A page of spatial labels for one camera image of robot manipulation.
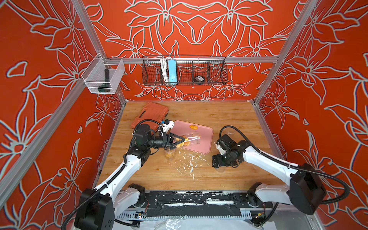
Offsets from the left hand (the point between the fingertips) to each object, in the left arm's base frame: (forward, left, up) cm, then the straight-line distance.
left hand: (182, 144), depth 65 cm
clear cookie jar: (+4, +8, -20) cm, 22 cm away
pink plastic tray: (+30, +4, -31) cm, 44 cm away
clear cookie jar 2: (+2, -4, +2) cm, 5 cm away
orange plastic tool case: (+36, +26, -22) cm, 49 cm away
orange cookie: (+28, -6, -26) cm, 39 cm away
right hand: (+1, -20, -22) cm, 30 cm away
